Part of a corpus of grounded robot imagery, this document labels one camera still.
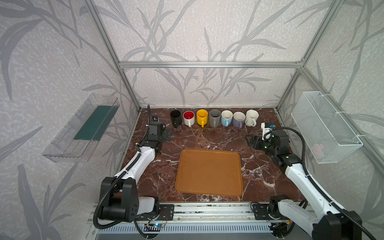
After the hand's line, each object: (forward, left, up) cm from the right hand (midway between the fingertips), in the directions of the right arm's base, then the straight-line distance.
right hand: (250, 132), depth 82 cm
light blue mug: (+22, +10, -11) cm, 26 cm away
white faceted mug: (+19, -7, -10) cm, 23 cm away
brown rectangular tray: (-14, +23, -22) cm, 35 cm away
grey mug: (+19, +18, -10) cm, 28 cm away
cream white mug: (+23, +36, -15) cm, 45 cm away
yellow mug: (+24, +27, -13) cm, 38 cm away
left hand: (+6, +52, -2) cm, 52 cm away
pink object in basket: (-11, -31, +1) cm, 33 cm away
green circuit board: (-41, +48, -18) cm, 65 cm away
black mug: (+22, +46, -12) cm, 52 cm away
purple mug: (+22, 0, -15) cm, 27 cm away
